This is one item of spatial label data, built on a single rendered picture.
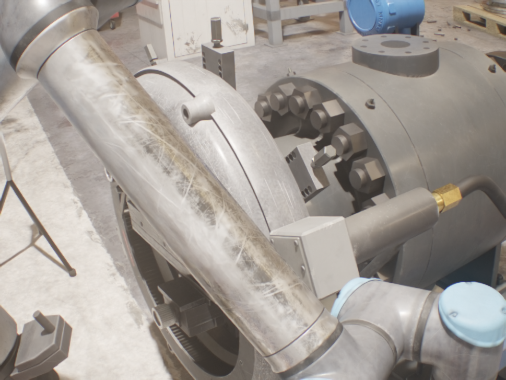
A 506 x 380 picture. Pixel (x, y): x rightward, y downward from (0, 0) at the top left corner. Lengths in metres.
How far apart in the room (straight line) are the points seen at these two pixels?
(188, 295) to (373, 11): 0.90
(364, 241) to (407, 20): 0.91
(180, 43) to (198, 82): 3.97
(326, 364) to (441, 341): 0.16
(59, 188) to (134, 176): 2.61
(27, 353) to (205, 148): 0.58
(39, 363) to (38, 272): 2.02
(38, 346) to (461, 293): 0.48
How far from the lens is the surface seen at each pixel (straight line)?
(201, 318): 1.24
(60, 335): 0.63
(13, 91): 1.03
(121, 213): 1.57
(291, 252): 1.00
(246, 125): 1.11
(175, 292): 1.25
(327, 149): 1.03
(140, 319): 2.26
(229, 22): 5.28
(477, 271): 1.83
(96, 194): 3.15
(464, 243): 1.52
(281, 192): 1.07
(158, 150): 0.68
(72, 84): 0.70
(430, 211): 1.13
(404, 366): 1.59
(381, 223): 1.06
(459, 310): 0.78
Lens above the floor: 1.31
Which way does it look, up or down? 26 degrees down
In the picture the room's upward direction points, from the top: 6 degrees counter-clockwise
